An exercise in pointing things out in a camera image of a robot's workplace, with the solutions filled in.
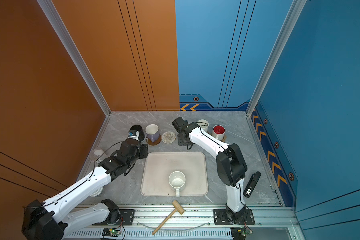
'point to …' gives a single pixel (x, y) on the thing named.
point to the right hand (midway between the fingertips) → (184, 141)
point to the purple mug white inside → (152, 131)
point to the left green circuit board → (110, 232)
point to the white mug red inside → (218, 131)
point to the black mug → (137, 127)
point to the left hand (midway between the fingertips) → (145, 144)
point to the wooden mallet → (177, 207)
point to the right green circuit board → (240, 233)
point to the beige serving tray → (159, 166)
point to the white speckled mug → (177, 180)
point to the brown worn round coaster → (155, 142)
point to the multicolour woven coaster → (168, 137)
